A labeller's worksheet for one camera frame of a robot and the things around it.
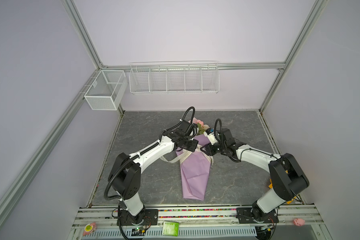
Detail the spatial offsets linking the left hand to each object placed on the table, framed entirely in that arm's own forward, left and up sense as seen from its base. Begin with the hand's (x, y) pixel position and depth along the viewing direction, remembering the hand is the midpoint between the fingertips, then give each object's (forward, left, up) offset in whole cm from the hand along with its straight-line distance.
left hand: (195, 147), depth 84 cm
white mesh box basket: (+42, +56, +11) cm, 71 cm away
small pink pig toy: (-38, -47, -11) cm, 61 cm away
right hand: (+2, -6, -6) cm, 8 cm away
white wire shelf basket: (+47, -4, +14) cm, 49 cm away
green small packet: (-36, +15, -11) cm, 41 cm away
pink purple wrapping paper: (-9, +1, -11) cm, 14 cm away
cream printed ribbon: (-4, +6, -3) cm, 7 cm away
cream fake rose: (+21, -10, -10) cm, 25 cm away
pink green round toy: (-34, +51, -8) cm, 62 cm away
